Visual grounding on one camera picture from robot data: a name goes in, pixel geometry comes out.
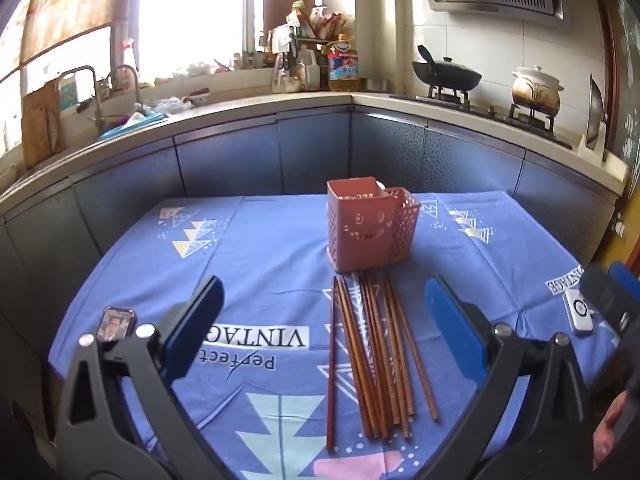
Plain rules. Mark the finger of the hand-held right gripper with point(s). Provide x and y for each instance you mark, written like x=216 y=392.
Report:
x=602 y=292
x=625 y=275

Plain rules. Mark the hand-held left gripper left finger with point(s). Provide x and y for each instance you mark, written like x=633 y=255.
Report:
x=197 y=330

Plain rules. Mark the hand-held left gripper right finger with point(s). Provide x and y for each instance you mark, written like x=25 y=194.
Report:
x=452 y=332

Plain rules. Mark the pile of wooden chopsticks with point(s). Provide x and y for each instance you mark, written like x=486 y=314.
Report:
x=372 y=360

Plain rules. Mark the pink plastic utensil holder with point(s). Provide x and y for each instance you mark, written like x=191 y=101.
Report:
x=365 y=230

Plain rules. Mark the person's right hand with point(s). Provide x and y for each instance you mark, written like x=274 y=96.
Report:
x=607 y=430

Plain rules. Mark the white remote device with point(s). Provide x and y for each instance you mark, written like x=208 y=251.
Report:
x=580 y=310

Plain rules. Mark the smartphone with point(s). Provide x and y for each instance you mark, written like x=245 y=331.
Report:
x=116 y=324

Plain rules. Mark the blue printed tablecloth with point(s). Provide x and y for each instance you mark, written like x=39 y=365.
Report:
x=280 y=260

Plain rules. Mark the white cup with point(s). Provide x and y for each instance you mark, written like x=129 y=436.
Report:
x=382 y=185

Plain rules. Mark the steel pan lid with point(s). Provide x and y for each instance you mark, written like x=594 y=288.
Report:
x=595 y=110

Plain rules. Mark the grey kitchen counter cabinets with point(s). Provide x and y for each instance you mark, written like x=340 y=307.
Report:
x=225 y=155

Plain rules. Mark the dark patterned glass door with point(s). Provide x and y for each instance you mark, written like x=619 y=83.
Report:
x=625 y=85

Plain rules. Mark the cream ceramic pot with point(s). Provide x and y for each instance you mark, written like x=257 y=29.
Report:
x=537 y=92

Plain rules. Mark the black gas stove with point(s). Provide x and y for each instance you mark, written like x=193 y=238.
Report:
x=500 y=112

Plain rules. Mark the blue plastic basin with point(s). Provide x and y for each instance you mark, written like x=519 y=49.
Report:
x=135 y=125

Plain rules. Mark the clear plastic bag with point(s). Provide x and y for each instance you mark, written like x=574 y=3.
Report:
x=170 y=105

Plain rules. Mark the red bowl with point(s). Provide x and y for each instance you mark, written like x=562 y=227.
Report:
x=197 y=94

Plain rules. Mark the black wok with lid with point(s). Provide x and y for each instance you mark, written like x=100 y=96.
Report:
x=450 y=77

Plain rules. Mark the curved steel faucet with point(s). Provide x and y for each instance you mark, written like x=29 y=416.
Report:
x=132 y=80

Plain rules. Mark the wooden cutting board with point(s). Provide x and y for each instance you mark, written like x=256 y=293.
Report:
x=40 y=125

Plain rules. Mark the small steel container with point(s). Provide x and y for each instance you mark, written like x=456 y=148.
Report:
x=375 y=85

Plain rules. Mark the square steel faucet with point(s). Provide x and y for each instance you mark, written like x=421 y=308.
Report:
x=92 y=85

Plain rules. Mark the row of spice jars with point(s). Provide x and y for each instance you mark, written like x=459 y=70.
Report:
x=247 y=60

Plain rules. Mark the spray bottle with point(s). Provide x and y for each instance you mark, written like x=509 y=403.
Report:
x=130 y=57

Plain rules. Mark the white plastic jug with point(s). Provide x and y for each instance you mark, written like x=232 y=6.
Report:
x=310 y=72

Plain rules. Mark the yellow cooking oil bottle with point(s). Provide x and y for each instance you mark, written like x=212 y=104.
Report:
x=344 y=67

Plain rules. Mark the cluttered kitchen rack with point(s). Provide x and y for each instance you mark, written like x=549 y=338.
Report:
x=300 y=25

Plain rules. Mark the patterned window blind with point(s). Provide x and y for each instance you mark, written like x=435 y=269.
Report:
x=65 y=5

